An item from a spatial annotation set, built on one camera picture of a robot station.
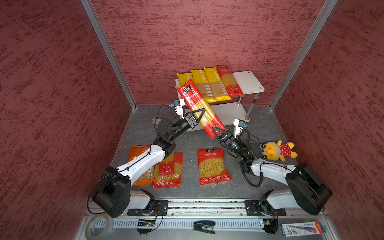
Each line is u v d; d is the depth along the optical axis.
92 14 0.73
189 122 0.61
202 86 0.81
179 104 0.63
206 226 0.68
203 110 0.66
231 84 0.81
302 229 0.68
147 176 0.81
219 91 0.78
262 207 0.65
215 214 0.73
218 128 0.67
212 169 0.84
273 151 0.88
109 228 0.67
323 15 0.74
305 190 0.43
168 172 0.78
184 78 0.86
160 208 0.74
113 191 0.41
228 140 0.63
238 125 0.65
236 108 1.17
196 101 0.65
